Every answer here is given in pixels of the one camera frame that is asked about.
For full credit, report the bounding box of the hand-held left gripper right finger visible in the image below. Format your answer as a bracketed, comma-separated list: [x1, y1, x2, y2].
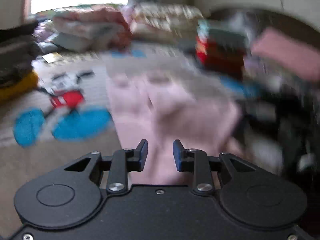
[173, 139, 258, 194]

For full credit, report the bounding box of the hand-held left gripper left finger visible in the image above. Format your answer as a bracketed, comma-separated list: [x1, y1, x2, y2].
[64, 139, 148, 194]

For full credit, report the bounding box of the pink sweatshirt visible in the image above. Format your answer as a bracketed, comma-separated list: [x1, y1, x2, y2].
[105, 70, 247, 185]

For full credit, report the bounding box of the stack of colourful folded clothes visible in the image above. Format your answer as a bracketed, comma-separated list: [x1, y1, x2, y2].
[195, 20, 250, 79]

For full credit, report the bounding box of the stack of dark folded clothes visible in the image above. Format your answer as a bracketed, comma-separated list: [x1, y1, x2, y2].
[0, 21, 40, 103]

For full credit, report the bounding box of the cartoon mouse printed blanket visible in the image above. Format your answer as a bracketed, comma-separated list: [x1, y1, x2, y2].
[0, 42, 250, 230]

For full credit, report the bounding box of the pink purple folded bedding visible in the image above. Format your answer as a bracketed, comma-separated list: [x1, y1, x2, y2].
[250, 27, 320, 83]

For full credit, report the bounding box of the dark wooden headboard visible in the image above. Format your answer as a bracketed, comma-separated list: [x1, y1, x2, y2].
[207, 4, 320, 55]

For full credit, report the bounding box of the yellow book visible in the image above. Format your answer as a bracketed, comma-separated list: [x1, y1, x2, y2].
[41, 52, 62, 63]

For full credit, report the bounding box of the cream folded quilt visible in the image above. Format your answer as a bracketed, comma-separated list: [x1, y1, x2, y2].
[130, 2, 204, 40]

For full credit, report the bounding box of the pink folded quilt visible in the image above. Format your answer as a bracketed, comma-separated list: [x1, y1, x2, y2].
[51, 6, 132, 53]

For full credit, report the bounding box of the light blue plush pillow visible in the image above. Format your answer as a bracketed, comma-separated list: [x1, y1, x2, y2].
[37, 41, 58, 53]

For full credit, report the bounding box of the purple pillow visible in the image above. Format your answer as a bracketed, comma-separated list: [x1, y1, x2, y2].
[32, 21, 57, 41]

